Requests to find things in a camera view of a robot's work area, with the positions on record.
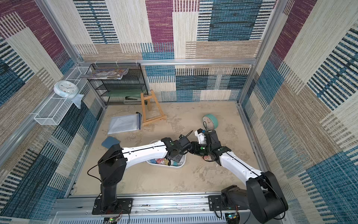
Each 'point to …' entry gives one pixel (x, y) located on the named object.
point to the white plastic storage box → (164, 162)
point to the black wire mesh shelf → (120, 84)
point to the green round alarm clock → (210, 122)
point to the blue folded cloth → (108, 141)
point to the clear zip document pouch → (125, 123)
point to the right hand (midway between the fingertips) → (186, 147)
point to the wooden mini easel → (151, 110)
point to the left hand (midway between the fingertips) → (176, 154)
